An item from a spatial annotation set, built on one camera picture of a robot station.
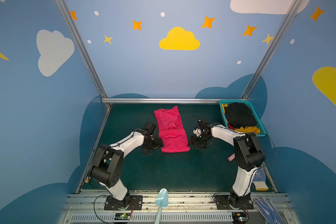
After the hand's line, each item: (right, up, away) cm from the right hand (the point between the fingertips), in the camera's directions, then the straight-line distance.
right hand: (192, 145), depth 94 cm
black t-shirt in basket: (+40, +21, +15) cm, 47 cm away
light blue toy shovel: (-20, -27, -19) cm, 39 cm away
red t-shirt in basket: (+28, +12, +3) cm, 31 cm away
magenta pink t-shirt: (-15, +8, +10) cm, 19 cm away
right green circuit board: (+21, -33, -23) cm, 46 cm away
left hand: (-22, -1, -5) cm, 22 cm away
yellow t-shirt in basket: (+39, +11, +4) cm, 40 cm away
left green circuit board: (-40, -33, -24) cm, 57 cm away
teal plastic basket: (+49, +9, 0) cm, 49 cm away
